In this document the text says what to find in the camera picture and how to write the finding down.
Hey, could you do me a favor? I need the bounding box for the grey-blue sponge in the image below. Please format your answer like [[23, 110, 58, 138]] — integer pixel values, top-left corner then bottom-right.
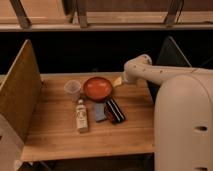
[[93, 103, 106, 122]]

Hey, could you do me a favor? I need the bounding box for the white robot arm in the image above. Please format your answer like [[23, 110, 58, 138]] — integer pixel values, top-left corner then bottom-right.
[[114, 54, 213, 171]]

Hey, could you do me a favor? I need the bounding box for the orange ceramic bowl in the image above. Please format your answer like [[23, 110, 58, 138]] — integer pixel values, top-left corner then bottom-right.
[[83, 77, 113, 102]]

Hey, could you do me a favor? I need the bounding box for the black white striped eraser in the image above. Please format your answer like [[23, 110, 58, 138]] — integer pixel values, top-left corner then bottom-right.
[[104, 99, 126, 124]]

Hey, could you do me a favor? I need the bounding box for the clear plastic cup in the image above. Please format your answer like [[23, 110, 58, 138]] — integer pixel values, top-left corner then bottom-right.
[[64, 80, 82, 102]]

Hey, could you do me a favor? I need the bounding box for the small white bottle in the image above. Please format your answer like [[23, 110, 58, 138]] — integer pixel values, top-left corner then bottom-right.
[[76, 99, 88, 133]]

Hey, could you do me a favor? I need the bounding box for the right dark side panel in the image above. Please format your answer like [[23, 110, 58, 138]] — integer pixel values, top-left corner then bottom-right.
[[153, 36, 191, 67]]

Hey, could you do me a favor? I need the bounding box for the left wooden side panel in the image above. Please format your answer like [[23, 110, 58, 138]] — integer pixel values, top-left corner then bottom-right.
[[0, 39, 43, 171]]

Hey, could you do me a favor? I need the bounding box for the wooden shelf rail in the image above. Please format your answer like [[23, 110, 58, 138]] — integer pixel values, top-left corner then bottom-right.
[[0, 0, 213, 32]]

